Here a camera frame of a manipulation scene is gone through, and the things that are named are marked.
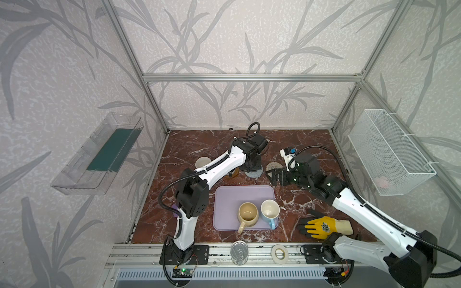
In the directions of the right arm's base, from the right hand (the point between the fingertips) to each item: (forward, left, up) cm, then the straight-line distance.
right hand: (274, 165), depth 76 cm
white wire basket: (-8, -40, +12) cm, 43 cm away
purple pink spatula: (-22, +34, +11) cm, 42 cm away
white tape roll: (-33, -2, -21) cm, 39 cm away
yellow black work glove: (-19, -19, -19) cm, 33 cm away
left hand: (+6, +6, -8) cm, 12 cm away
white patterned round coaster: (+14, -4, -21) cm, 25 cm away
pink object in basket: (-7, -44, -1) cm, 44 cm away
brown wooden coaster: (+9, +18, -21) cm, 29 cm away
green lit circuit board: (-36, +36, -22) cm, 56 cm away
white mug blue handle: (-12, +1, -20) cm, 23 cm away
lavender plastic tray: (-6, +21, -22) cm, 31 cm away
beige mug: (-13, +11, -21) cm, 27 cm away
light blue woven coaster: (+9, +7, -22) cm, 25 cm away
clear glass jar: (-30, +15, -16) cm, 37 cm away
